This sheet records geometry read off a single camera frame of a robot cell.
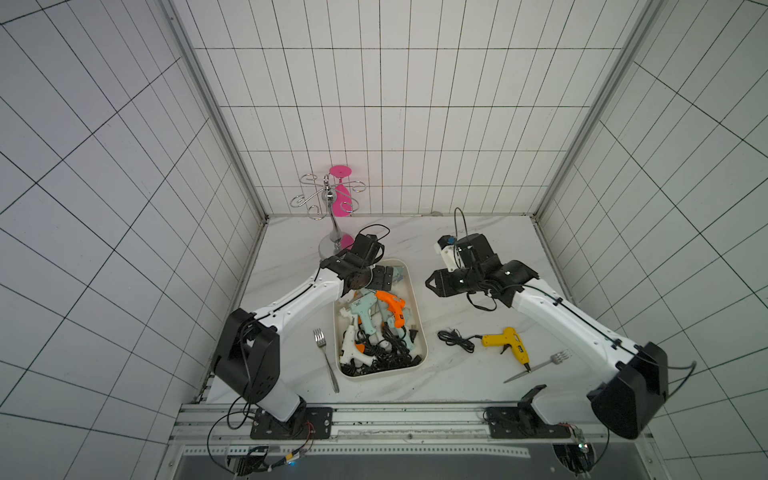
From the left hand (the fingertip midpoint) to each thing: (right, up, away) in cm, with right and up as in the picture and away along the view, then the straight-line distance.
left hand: (372, 281), depth 87 cm
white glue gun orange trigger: (-5, -18, -7) cm, 20 cm away
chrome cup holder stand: (-13, +26, +1) cm, 29 cm away
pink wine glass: (-9, +24, 0) cm, 25 cm away
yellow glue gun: (+41, -17, -1) cm, 44 cm away
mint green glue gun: (-3, -8, 0) cm, 8 cm away
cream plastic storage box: (+2, -15, -1) cm, 15 cm away
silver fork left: (-15, -18, -1) cm, 24 cm away
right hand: (+14, 0, -9) cm, 16 cm away
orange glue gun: (+7, -7, +1) cm, 10 cm away
